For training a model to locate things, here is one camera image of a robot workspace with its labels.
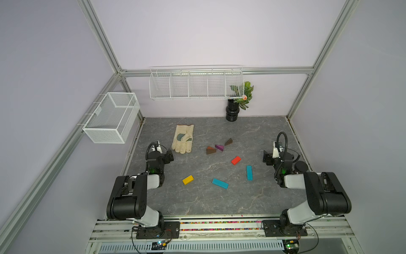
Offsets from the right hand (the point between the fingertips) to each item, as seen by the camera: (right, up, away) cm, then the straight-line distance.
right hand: (272, 149), depth 95 cm
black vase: (-21, +26, +20) cm, 39 cm away
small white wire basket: (-90, +17, -11) cm, 92 cm away
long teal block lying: (-32, -18, -6) cm, 37 cm away
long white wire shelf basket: (-46, +42, +4) cm, 63 cm away
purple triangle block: (-31, +1, +8) cm, 32 cm away
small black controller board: (-61, -42, -23) cm, 78 cm away
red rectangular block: (-22, -7, +2) cm, 23 cm away
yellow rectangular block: (-50, -17, -5) cm, 53 cm away
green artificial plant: (-13, +37, +5) cm, 40 cm away
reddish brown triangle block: (-37, -1, +5) cm, 38 cm away
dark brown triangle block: (-25, +4, +11) cm, 27 cm away
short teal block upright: (-15, -13, -3) cm, 20 cm away
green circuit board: (0, -42, -22) cm, 48 cm away
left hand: (-66, 0, -1) cm, 66 cm away
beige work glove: (-56, +4, +11) cm, 57 cm away
